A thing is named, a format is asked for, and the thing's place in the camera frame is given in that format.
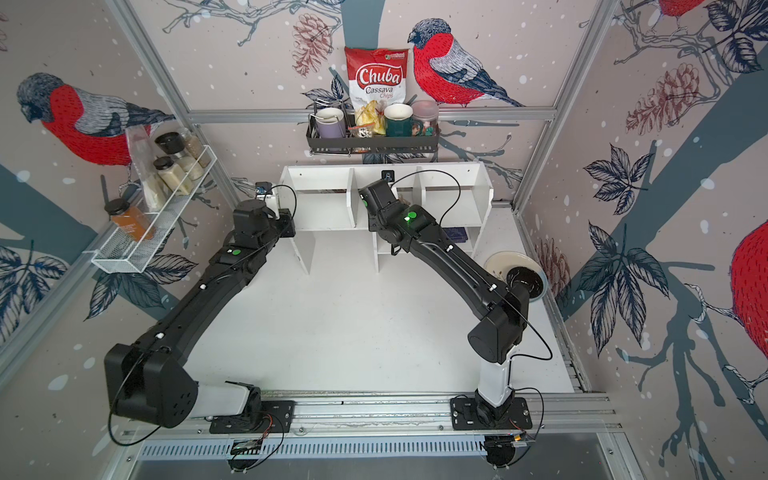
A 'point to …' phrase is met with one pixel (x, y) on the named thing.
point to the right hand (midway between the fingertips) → (385, 209)
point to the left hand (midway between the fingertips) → (293, 203)
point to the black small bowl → (527, 276)
